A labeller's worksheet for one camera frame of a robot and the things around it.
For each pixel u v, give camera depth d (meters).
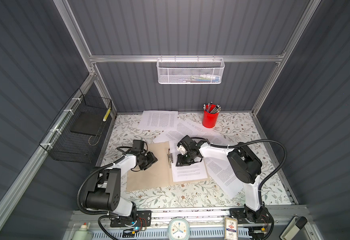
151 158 0.82
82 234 0.64
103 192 0.44
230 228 0.69
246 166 0.53
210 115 1.05
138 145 0.75
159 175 0.92
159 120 1.16
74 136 0.72
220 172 0.89
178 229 0.68
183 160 0.83
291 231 0.68
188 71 1.24
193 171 0.89
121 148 0.75
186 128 1.12
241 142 0.57
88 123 0.75
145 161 0.79
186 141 0.77
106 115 0.82
